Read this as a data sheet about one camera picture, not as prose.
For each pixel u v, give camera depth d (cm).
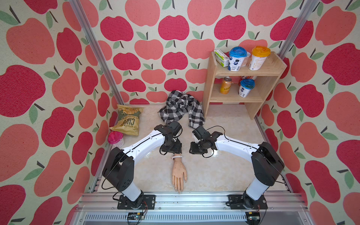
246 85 91
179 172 82
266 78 91
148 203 75
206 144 65
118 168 45
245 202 67
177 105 111
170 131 66
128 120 101
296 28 77
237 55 75
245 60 80
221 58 82
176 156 86
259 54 74
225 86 93
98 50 87
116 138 89
